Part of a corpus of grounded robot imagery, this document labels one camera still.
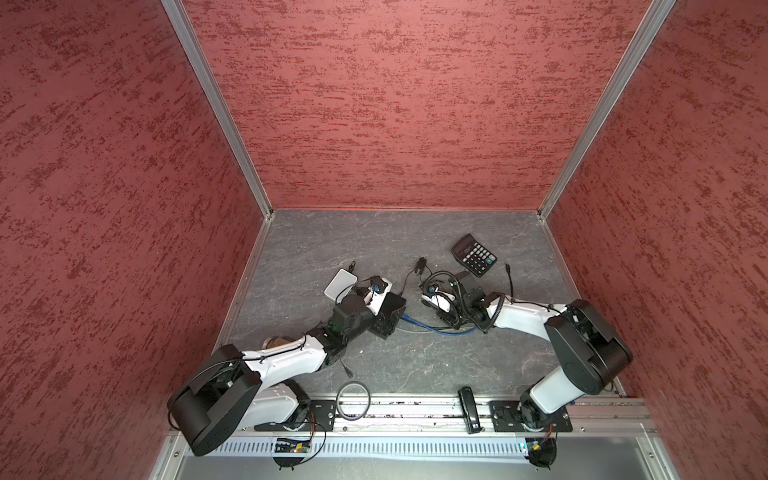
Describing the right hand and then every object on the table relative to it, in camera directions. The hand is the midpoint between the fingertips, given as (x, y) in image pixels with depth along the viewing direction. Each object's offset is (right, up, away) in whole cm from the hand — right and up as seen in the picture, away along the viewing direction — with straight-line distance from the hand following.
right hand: (441, 312), depth 93 cm
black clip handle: (+3, -18, -21) cm, 27 cm away
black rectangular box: (-16, +5, -18) cm, 25 cm away
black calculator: (+14, +17, +12) cm, 25 cm away
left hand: (-16, +5, -9) cm, 19 cm away
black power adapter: (-6, +14, +9) cm, 18 cm away
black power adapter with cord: (-20, +13, -16) cm, 29 cm away
